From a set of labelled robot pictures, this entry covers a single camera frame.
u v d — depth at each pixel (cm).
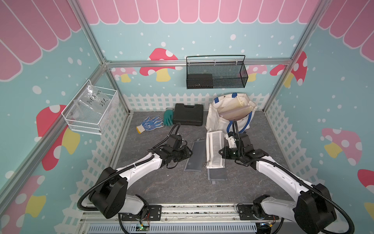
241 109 97
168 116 115
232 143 75
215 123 97
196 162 91
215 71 94
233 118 102
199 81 88
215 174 87
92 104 71
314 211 40
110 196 42
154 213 74
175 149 68
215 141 87
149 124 113
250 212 73
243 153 63
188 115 113
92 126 62
